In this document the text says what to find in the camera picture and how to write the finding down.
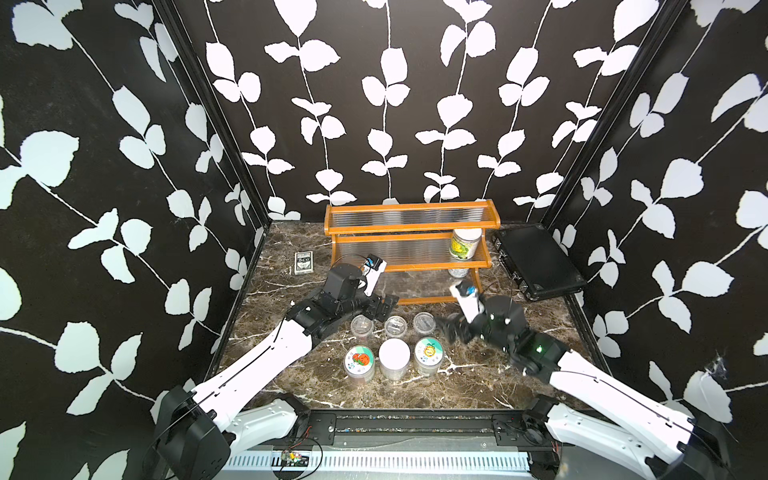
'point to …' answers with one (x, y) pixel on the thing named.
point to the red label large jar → (359, 364)
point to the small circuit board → (293, 459)
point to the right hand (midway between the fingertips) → (446, 302)
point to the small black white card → (304, 262)
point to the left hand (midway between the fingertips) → (384, 286)
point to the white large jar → (393, 358)
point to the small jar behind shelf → (458, 272)
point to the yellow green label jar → (428, 356)
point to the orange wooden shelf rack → (409, 236)
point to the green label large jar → (464, 243)
